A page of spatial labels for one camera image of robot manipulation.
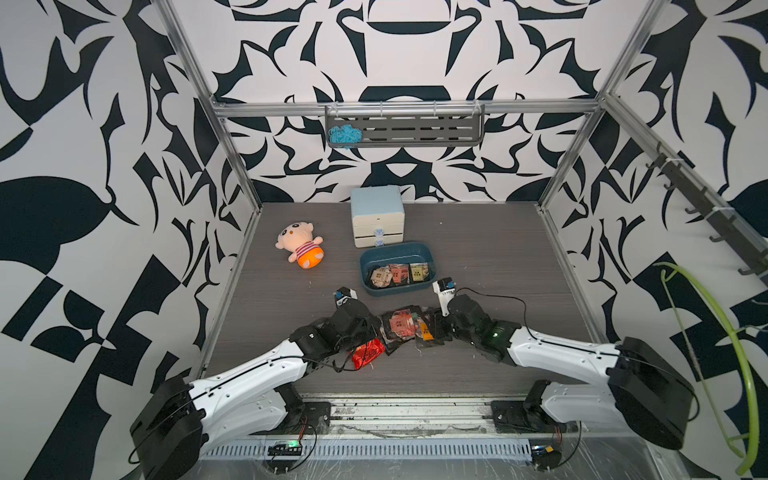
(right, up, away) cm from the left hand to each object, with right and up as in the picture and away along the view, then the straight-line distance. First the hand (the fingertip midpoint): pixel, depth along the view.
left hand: (378, 317), depth 81 cm
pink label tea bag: (+7, +10, +18) cm, 22 cm away
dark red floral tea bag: (+6, -4, +6) cm, 9 cm away
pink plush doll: (-27, +21, +20) cm, 40 cm away
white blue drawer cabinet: (0, +28, +18) cm, 33 cm away
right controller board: (+39, -31, -9) cm, 51 cm away
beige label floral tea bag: (+1, +8, +16) cm, 18 cm away
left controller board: (-22, -29, -8) cm, 38 cm away
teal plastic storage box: (+8, +16, +21) cm, 27 cm away
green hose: (+68, +14, -10) cm, 70 cm away
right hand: (+12, +1, +4) cm, 12 cm away
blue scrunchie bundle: (-10, +52, +11) cm, 54 cm away
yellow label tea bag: (+13, +10, +20) cm, 26 cm away
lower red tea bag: (-3, -11, +3) cm, 12 cm away
